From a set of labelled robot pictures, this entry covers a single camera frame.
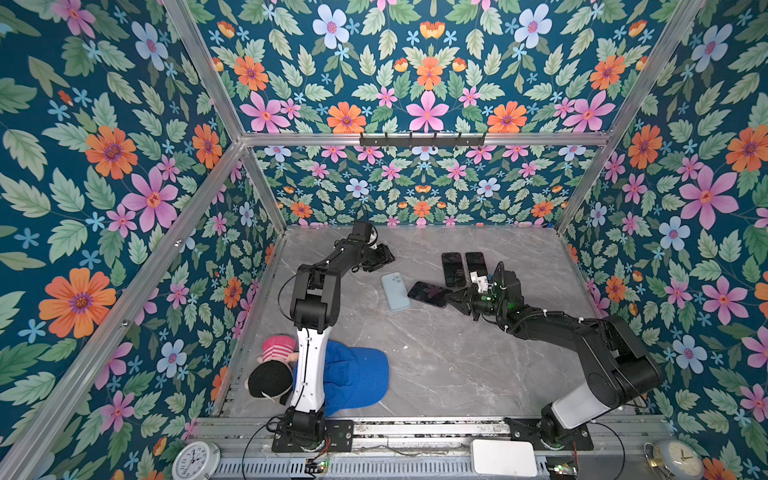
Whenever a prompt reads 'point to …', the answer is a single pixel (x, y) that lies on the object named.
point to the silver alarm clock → (679, 457)
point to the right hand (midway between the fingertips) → (445, 295)
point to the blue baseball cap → (355, 378)
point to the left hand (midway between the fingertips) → (395, 251)
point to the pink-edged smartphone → (476, 263)
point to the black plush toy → (273, 374)
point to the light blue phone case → (396, 291)
